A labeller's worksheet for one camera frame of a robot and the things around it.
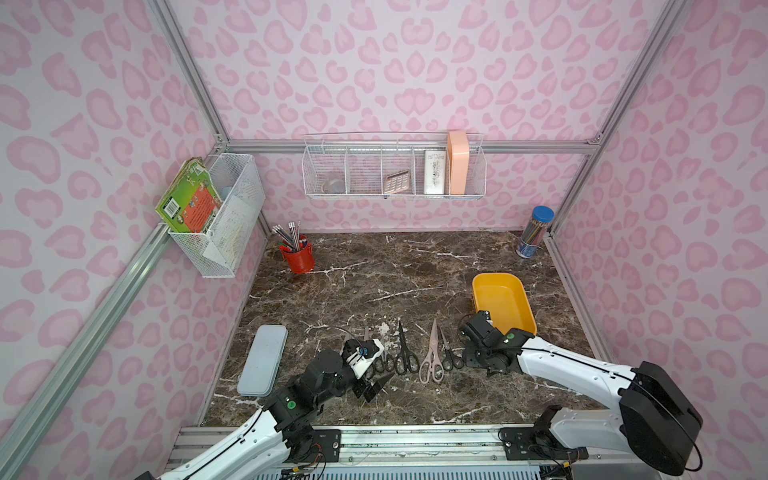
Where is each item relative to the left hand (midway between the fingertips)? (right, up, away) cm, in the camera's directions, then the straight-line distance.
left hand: (381, 355), depth 76 cm
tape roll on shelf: (-16, +47, +16) cm, 52 cm away
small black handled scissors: (0, -6, +11) cm, 12 cm away
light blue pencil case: (-34, -5, +9) cm, 35 cm away
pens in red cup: (-32, +31, +28) cm, 52 cm away
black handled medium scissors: (+20, -5, +12) cm, 24 cm away
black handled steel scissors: (-2, +7, -12) cm, 14 cm away
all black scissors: (+7, -5, +12) cm, 14 cm away
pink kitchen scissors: (+14, -6, +9) cm, 18 cm away
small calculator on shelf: (+4, +49, +19) cm, 53 cm away
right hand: (+25, -3, +10) cm, 27 cm away
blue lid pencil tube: (+51, +33, +25) cm, 66 cm away
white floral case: (+16, +51, +16) cm, 56 cm away
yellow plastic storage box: (+40, +12, +25) cm, 49 cm away
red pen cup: (-31, +23, +33) cm, 51 cm away
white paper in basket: (-43, +35, +9) cm, 56 cm away
